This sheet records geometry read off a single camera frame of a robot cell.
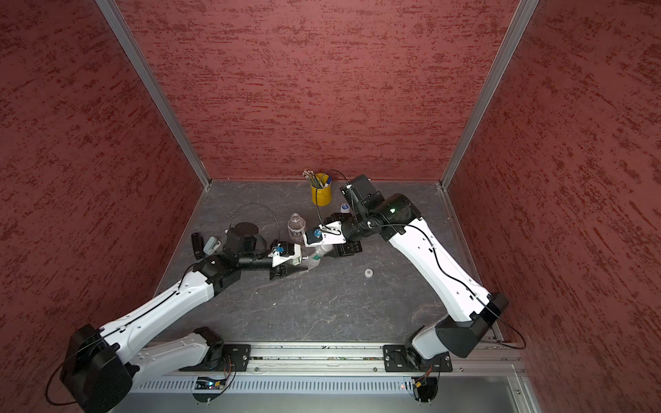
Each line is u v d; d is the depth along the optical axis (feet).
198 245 3.14
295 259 2.24
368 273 3.01
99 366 1.25
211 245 3.12
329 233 1.69
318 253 2.11
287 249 1.96
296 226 2.75
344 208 2.80
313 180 3.38
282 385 2.54
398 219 1.45
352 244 1.91
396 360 2.41
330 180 3.49
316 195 3.58
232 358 2.43
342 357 2.49
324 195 3.52
